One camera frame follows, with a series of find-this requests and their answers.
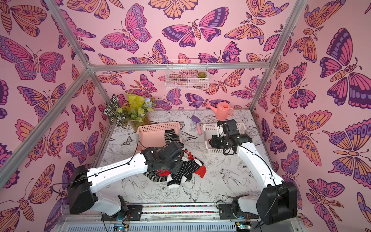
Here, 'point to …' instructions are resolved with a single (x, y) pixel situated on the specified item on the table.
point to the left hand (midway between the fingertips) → (180, 165)
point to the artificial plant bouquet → (134, 111)
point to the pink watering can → (222, 110)
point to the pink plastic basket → (152, 136)
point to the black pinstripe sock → (187, 168)
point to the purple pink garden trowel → (195, 119)
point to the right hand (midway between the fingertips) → (212, 141)
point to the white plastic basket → (209, 129)
